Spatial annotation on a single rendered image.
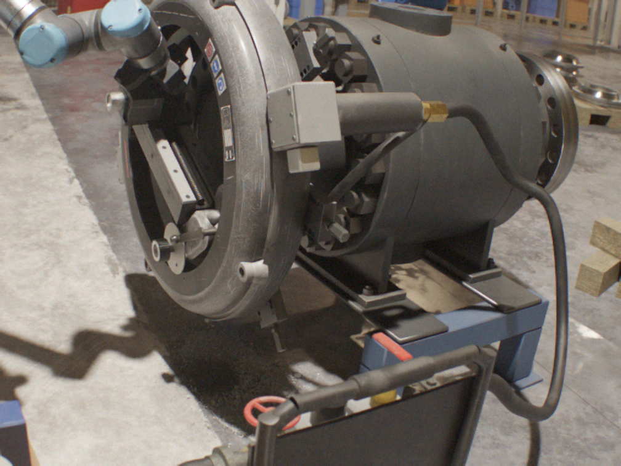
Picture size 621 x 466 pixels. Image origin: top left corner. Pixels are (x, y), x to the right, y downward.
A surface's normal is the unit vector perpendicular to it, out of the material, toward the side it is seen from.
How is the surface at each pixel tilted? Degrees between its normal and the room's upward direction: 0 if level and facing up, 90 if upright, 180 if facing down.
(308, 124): 68
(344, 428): 90
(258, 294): 122
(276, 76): 55
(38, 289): 0
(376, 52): 35
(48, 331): 0
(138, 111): 115
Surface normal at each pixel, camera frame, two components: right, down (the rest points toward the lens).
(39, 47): -0.07, 0.43
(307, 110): 0.51, 0.00
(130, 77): -0.15, -0.28
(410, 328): 0.10, -0.92
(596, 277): -0.69, 0.22
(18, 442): 0.50, 0.48
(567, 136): 0.53, 0.23
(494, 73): 0.44, -0.37
